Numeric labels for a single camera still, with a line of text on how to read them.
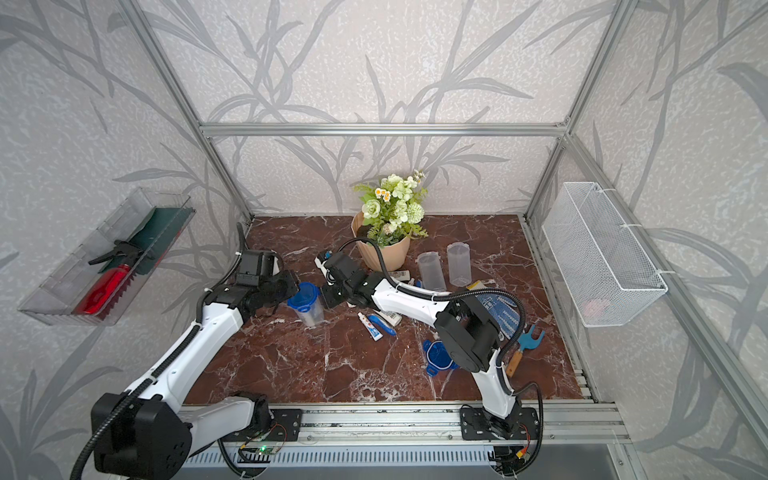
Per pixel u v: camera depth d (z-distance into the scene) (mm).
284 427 722
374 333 887
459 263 1017
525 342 846
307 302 813
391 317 910
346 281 666
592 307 718
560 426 753
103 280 600
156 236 708
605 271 608
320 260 771
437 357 848
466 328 499
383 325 910
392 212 839
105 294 585
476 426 724
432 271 994
